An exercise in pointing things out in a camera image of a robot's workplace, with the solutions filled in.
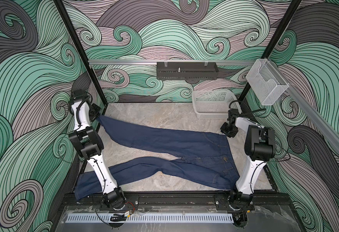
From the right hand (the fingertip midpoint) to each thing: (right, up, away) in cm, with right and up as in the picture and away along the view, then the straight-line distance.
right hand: (223, 132), depth 102 cm
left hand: (-86, +14, -9) cm, 88 cm away
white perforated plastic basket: (+1, +22, +19) cm, 29 cm away
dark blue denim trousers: (-17, -15, -14) cm, 27 cm away
